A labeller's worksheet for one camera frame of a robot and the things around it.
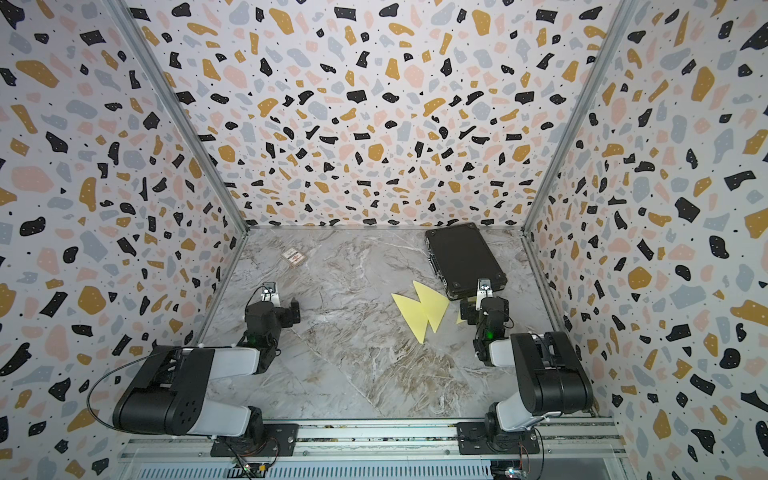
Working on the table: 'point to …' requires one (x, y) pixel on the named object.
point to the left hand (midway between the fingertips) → (279, 300)
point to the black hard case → (461, 256)
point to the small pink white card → (294, 257)
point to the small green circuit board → (250, 470)
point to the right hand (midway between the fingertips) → (486, 297)
